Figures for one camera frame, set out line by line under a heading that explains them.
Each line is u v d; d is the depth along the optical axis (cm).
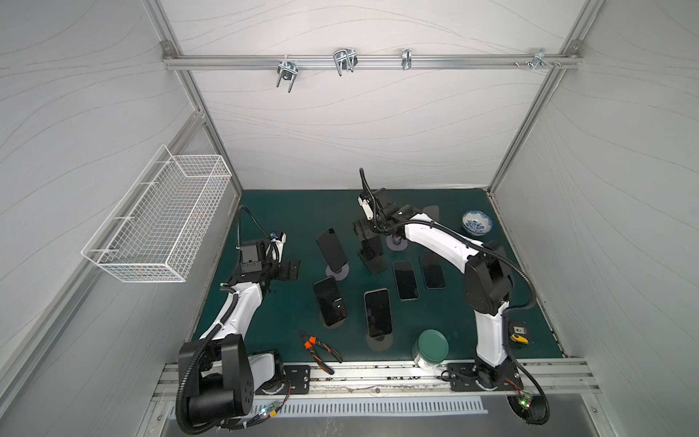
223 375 40
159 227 69
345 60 77
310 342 79
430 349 69
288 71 80
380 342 80
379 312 73
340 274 95
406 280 93
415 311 85
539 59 76
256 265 66
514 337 80
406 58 78
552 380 74
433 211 98
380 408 70
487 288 51
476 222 108
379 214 72
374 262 96
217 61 80
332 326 79
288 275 78
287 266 78
